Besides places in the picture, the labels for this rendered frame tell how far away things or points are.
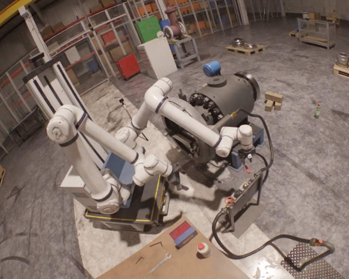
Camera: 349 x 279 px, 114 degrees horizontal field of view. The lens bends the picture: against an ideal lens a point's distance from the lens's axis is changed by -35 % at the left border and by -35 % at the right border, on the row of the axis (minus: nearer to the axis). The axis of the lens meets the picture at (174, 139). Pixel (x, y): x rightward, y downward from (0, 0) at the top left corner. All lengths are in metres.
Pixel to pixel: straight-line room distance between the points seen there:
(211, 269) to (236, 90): 1.61
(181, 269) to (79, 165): 0.90
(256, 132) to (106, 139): 1.66
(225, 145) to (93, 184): 0.82
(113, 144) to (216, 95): 1.10
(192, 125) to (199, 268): 0.93
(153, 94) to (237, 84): 1.08
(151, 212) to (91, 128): 0.99
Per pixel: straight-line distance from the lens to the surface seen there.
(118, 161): 1.65
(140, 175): 1.06
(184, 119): 1.07
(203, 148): 1.53
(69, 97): 1.43
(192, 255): 1.26
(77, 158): 0.93
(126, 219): 1.77
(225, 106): 1.72
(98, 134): 1.02
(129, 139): 1.58
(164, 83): 1.20
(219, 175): 2.08
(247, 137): 1.18
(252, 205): 1.85
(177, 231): 1.33
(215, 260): 1.23
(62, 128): 0.83
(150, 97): 1.10
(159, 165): 1.02
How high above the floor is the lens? 1.67
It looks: 38 degrees down
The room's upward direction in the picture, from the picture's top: 23 degrees counter-clockwise
